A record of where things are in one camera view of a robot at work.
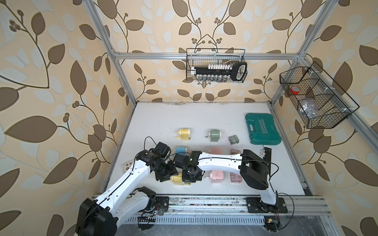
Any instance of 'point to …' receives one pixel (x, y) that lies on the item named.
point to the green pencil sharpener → (214, 135)
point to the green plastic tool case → (263, 129)
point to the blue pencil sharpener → (183, 150)
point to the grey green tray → (233, 139)
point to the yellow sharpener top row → (184, 134)
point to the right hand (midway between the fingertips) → (187, 181)
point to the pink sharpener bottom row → (216, 176)
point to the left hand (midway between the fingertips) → (174, 174)
